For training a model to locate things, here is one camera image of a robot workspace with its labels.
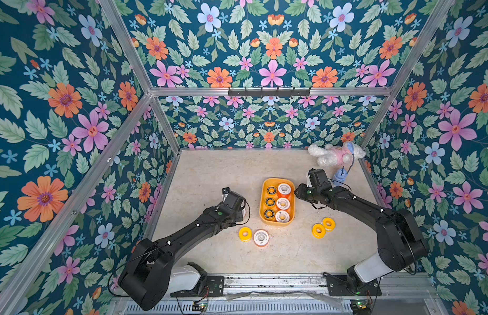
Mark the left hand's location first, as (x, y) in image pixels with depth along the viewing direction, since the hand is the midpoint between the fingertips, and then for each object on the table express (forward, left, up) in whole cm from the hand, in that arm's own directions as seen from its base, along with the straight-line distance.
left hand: (239, 212), depth 87 cm
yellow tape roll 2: (-10, -35, -5) cm, 36 cm away
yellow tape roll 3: (-7, -41, -5) cm, 41 cm away
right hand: (+7, -28, +3) cm, 29 cm away
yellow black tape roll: (+14, -17, -5) cm, 22 cm away
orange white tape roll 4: (-10, -9, -6) cm, 15 cm away
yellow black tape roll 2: (+7, -15, -5) cm, 17 cm away
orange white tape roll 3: (-2, -20, -4) cm, 20 cm away
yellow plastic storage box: (+19, -20, -5) cm, 28 cm away
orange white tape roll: (+11, -22, -1) cm, 25 cm away
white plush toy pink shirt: (+28, -50, +3) cm, 57 cm away
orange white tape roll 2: (+5, -21, -5) cm, 22 cm away
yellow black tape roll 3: (+1, -14, -5) cm, 15 cm away
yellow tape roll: (-10, 0, -5) cm, 11 cm away
